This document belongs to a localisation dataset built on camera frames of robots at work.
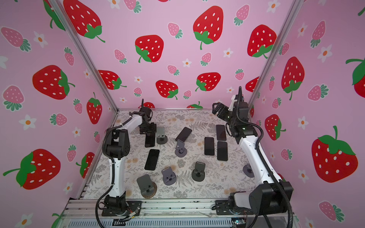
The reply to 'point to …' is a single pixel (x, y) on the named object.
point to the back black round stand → (161, 138)
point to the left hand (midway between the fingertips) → (153, 131)
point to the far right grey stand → (248, 170)
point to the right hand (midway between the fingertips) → (216, 107)
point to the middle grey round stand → (180, 151)
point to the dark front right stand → (198, 174)
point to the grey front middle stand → (169, 177)
